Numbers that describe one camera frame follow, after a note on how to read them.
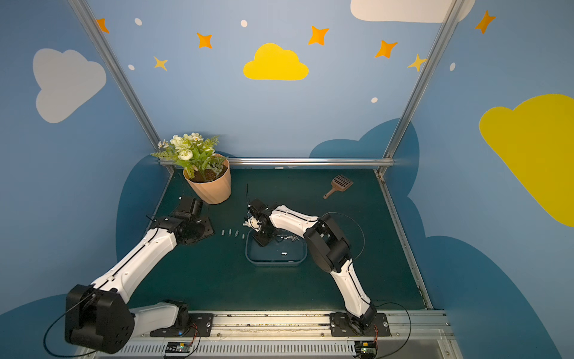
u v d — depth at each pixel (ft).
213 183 3.07
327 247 1.79
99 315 1.29
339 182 3.77
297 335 2.44
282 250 3.02
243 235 3.14
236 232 3.16
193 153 2.80
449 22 2.35
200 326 2.41
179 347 2.35
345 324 2.42
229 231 3.21
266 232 2.69
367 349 2.39
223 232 3.21
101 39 2.46
